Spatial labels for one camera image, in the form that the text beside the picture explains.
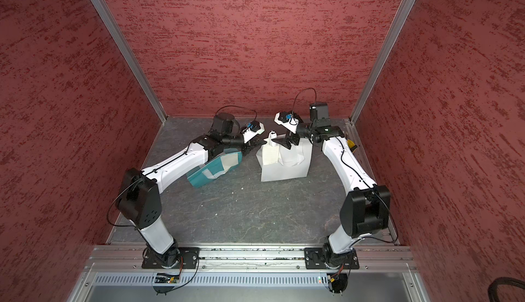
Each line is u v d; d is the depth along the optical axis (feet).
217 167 2.80
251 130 2.24
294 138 2.32
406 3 2.48
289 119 2.15
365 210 1.43
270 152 2.71
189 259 2.43
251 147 2.37
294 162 2.93
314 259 2.43
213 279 2.33
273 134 2.54
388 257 2.50
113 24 2.67
